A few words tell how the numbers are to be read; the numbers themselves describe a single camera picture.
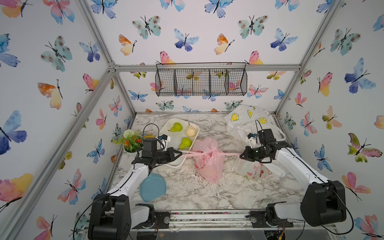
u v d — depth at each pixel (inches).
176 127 41.4
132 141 33.3
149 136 42.1
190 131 40.5
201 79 38.7
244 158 31.0
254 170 32.3
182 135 42.9
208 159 31.4
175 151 31.3
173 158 30.4
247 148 29.6
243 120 41.5
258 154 27.8
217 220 29.7
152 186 33.3
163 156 28.6
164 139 29.7
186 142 38.0
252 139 31.1
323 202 16.1
